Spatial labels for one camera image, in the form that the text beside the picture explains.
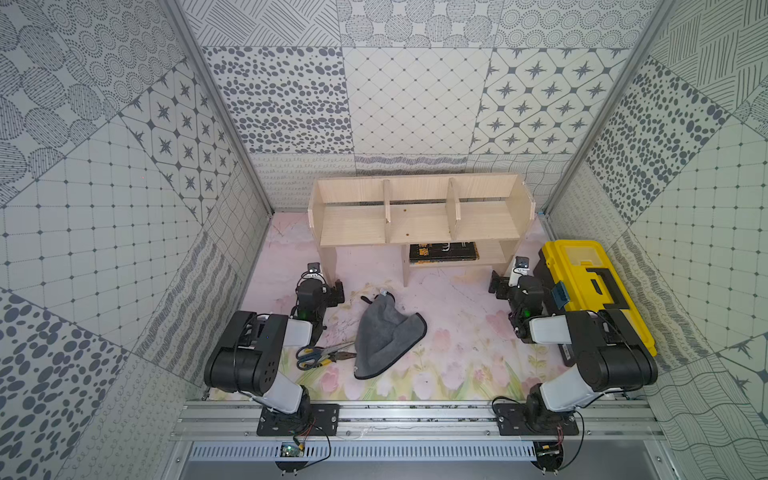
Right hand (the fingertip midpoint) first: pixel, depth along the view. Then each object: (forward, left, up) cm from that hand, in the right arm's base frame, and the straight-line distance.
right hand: (510, 275), depth 95 cm
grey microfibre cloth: (-18, +40, -4) cm, 44 cm away
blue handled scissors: (-25, +61, -4) cm, 66 cm away
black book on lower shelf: (+2, +23, +9) cm, 24 cm away
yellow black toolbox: (-7, -15, +10) cm, 19 cm away
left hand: (-2, +61, +1) cm, 61 cm away
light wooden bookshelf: (+10, +36, +20) cm, 42 cm away
